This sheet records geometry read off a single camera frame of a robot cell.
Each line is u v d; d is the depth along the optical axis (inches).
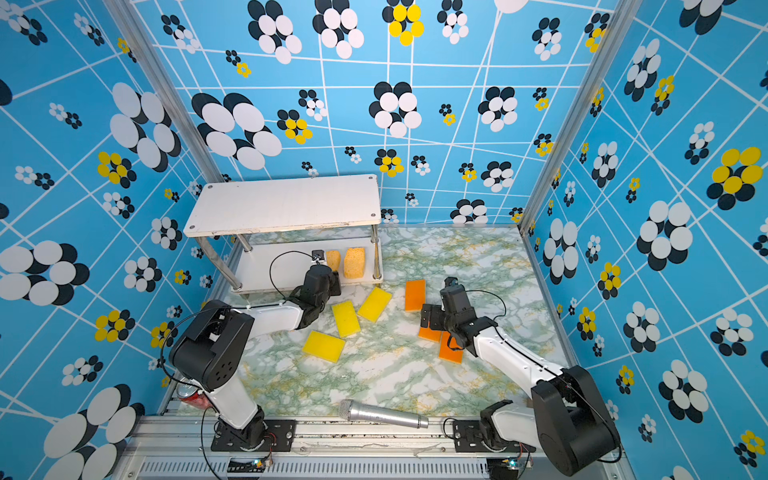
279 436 29.0
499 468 27.4
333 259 37.8
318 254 32.6
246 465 28.4
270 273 30.3
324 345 35.1
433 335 34.7
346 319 36.9
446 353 34.0
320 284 29.6
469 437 28.6
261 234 46.4
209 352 18.8
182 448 28.4
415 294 39.0
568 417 16.1
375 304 38.8
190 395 27.8
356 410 29.5
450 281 31.4
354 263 38.2
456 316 26.2
